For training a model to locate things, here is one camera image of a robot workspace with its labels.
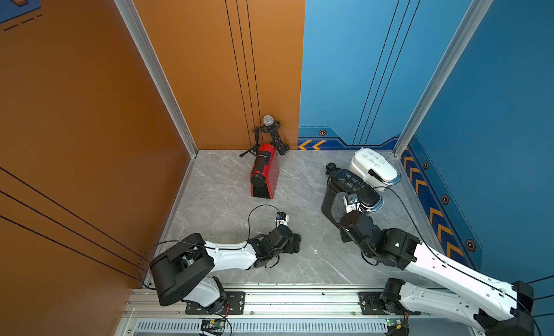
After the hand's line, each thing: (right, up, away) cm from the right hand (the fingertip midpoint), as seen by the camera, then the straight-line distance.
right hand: (343, 219), depth 75 cm
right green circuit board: (+16, -34, -2) cm, 38 cm away
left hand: (-16, -9, +12) cm, 22 cm away
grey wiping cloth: (-3, +5, -4) cm, 7 cm away
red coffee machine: (-29, +16, +14) cm, 36 cm away
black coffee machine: (0, +13, +4) cm, 14 cm away
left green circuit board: (-44, -34, -3) cm, 56 cm away
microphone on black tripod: (-27, +38, +25) cm, 53 cm away
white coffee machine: (+16, +17, +8) cm, 25 cm away
